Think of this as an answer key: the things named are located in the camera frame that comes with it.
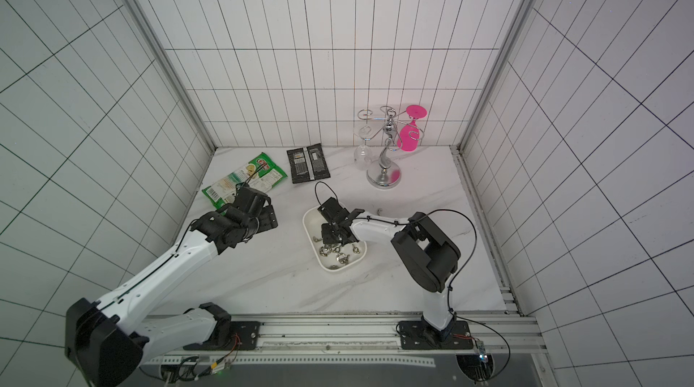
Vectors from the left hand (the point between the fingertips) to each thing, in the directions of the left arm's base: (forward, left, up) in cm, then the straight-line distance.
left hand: (259, 223), depth 81 cm
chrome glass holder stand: (+30, -43, -13) cm, 54 cm away
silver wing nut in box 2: (-3, -20, -11) cm, 24 cm away
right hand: (+1, -18, -13) cm, 22 cm away
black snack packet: (+34, -10, -11) cm, 37 cm away
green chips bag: (+30, +9, -13) cm, 34 cm away
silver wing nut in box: (0, -16, -12) cm, 20 cm away
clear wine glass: (+25, -32, +5) cm, 41 cm away
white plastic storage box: (-5, -22, -13) cm, 26 cm away
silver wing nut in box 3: (-2, -30, -13) cm, 33 cm away
